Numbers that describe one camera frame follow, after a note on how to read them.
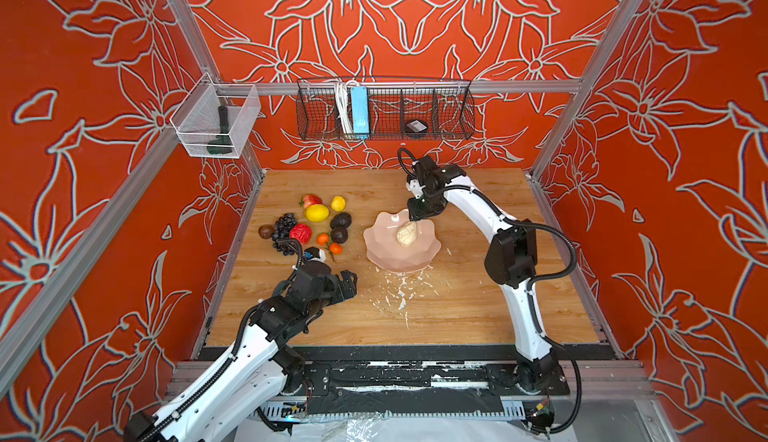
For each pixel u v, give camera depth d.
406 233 0.95
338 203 1.07
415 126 0.96
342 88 0.88
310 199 1.07
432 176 0.71
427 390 0.72
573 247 0.99
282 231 0.98
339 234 0.97
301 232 0.96
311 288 0.56
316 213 1.03
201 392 0.43
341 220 1.00
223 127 0.84
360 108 0.90
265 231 0.98
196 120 0.79
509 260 0.56
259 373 0.60
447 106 1.01
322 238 0.98
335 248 0.95
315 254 0.70
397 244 0.96
